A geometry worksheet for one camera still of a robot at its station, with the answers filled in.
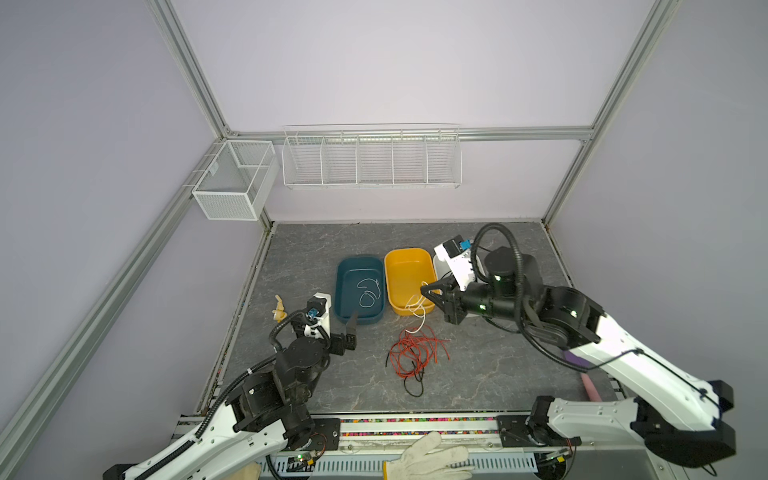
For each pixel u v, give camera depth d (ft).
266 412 1.55
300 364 1.54
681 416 1.29
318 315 1.81
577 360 1.42
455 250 1.63
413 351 2.85
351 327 1.99
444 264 1.68
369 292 3.12
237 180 3.32
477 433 2.48
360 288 3.28
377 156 3.24
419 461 2.32
